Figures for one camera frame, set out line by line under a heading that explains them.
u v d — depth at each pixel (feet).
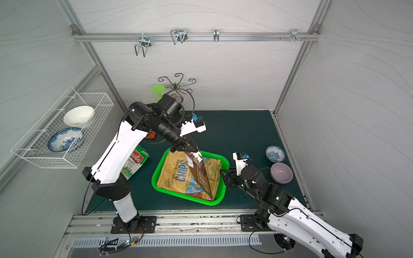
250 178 1.68
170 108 1.62
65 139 2.13
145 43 2.58
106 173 1.38
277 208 1.58
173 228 2.40
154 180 2.58
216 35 2.59
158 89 2.84
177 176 2.67
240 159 2.02
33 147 1.85
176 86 3.03
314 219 1.51
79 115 2.36
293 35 2.51
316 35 2.55
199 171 2.25
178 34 2.50
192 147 1.91
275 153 3.19
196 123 1.69
